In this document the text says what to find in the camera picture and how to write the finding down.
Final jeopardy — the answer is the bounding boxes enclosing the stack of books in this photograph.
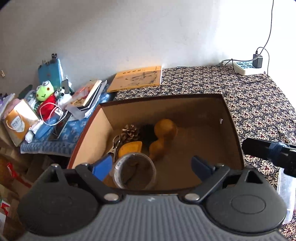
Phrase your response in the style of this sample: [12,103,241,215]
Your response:
[66,80,107,121]

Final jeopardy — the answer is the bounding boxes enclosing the white power strip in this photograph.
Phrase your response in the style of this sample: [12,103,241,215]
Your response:
[233,61,264,76]

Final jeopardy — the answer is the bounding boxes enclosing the yellow plastic container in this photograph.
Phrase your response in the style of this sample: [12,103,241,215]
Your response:
[118,141,142,158]

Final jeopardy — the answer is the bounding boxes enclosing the blue patterned cloth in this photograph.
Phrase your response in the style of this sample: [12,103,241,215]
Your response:
[19,92,114,158]

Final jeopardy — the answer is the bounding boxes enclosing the yellow book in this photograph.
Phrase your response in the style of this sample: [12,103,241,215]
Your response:
[107,66,163,93]

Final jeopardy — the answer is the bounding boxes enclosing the orange white paper bag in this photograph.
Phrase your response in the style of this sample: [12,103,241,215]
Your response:
[3,99,39,147]

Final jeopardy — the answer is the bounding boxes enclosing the brown cardboard box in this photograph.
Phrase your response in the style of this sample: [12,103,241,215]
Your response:
[68,94,244,190]

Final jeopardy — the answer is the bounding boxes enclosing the white cable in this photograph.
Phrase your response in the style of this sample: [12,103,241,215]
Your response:
[38,101,69,127]

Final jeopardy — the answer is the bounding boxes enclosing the clear plastic container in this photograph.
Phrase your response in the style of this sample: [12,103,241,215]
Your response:
[276,168,295,224]

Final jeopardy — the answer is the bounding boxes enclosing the floral patterned tablecloth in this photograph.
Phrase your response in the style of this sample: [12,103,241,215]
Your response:
[113,65,296,241]

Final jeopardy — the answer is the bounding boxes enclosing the black charger cable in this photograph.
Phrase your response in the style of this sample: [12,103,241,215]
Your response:
[230,46,271,84]

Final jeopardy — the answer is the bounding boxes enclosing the black fuzzy object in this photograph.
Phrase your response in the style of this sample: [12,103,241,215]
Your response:
[138,124,158,150]

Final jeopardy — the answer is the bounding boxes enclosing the green frog plush toy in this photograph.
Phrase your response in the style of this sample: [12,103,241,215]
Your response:
[36,80,56,121]

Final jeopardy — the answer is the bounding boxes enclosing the small panda plush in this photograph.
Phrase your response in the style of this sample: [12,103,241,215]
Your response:
[54,87,72,109]

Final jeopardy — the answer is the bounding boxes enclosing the brown wooden gourd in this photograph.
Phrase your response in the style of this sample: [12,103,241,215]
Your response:
[149,118,178,161]

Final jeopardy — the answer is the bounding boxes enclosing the grey power strip cord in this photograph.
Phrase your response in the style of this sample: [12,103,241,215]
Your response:
[218,0,275,67]

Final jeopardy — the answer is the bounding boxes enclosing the pine cone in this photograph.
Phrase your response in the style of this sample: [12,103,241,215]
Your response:
[120,125,139,144]

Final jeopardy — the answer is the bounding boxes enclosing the black power adapter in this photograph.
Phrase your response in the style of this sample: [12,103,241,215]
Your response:
[252,53,263,68]

